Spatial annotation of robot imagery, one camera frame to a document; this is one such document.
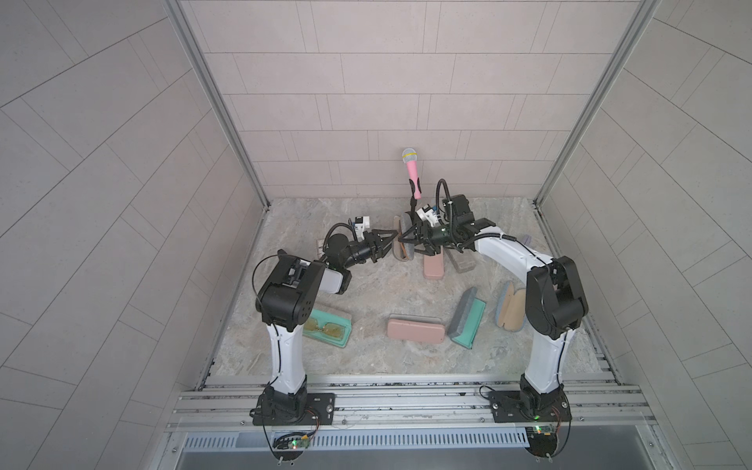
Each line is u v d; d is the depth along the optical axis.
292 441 0.65
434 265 0.96
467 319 0.81
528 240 0.99
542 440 0.68
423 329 0.81
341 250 0.74
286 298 0.52
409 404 0.72
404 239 0.81
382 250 0.81
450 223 0.72
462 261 0.96
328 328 0.83
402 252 0.83
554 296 0.50
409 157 0.94
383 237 0.82
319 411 0.71
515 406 0.71
